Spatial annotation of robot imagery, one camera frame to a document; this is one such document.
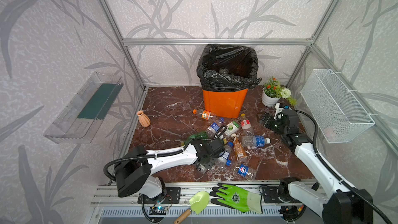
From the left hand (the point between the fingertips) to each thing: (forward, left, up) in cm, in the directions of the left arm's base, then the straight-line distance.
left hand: (210, 157), depth 82 cm
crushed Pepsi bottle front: (-7, -18, +1) cm, 19 cm away
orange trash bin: (+34, -10, +1) cm, 36 cm away
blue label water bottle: (+10, -26, -1) cm, 28 cm away
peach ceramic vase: (+21, +40, +3) cm, 45 cm away
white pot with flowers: (+42, -43, +4) cm, 60 cm away
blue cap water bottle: (-2, -6, 0) cm, 6 cm away
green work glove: (-18, -11, -2) cm, 21 cm away
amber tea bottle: (+3, -16, +1) cm, 16 cm away
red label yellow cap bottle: (+20, -22, +1) cm, 30 cm away
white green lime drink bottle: (+18, -13, -1) cm, 22 cm away
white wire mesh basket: (+7, -53, +30) cm, 61 cm away
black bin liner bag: (+53, -11, +17) cm, 56 cm away
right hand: (+20, -28, +14) cm, 37 cm away
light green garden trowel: (-20, +6, -4) cm, 21 cm away
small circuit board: (-23, +24, -6) cm, 34 cm away
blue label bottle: (+17, -1, -1) cm, 17 cm away
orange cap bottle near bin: (+27, +4, 0) cm, 27 cm away
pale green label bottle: (-7, +4, +2) cm, 8 cm away
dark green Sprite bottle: (+12, +6, 0) cm, 14 cm away
